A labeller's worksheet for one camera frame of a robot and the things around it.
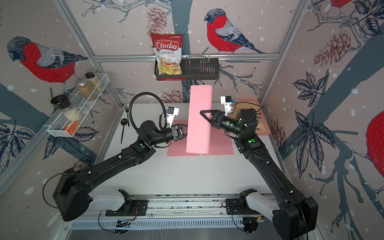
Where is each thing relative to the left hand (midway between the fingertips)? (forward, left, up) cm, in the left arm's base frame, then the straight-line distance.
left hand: (197, 127), depth 61 cm
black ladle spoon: (+31, +55, -37) cm, 73 cm away
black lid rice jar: (+9, +59, -1) cm, 60 cm away
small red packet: (+2, +56, -3) cm, 57 cm away
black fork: (+44, +57, -37) cm, 81 cm away
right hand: (+6, -2, +2) cm, 6 cm away
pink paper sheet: (-1, -1, -1) cm, 1 cm away
